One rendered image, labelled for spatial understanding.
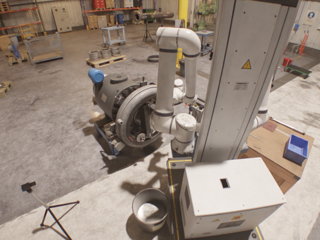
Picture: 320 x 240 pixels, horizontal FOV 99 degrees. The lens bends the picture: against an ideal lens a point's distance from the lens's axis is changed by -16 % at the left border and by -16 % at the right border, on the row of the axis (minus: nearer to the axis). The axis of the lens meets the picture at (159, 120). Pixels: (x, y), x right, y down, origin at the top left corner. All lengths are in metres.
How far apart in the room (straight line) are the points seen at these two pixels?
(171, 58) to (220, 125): 0.52
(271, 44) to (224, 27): 0.26
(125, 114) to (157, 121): 0.46
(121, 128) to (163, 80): 0.74
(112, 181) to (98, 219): 0.46
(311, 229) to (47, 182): 3.00
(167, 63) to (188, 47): 0.16
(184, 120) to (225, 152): 0.39
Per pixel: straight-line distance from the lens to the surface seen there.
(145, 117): 1.68
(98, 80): 2.10
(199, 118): 2.34
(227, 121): 1.05
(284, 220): 2.19
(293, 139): 2.23
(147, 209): 1.70
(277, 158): 1.96
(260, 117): 1.45
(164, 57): 1.05
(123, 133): 1.65
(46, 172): 2.51
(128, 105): 1.54
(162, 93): 1.10
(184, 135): 1.17
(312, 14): 11.68
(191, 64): 1.12
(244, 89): 0.96
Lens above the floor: 1.70
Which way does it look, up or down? 38 degrees down
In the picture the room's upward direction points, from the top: straight up
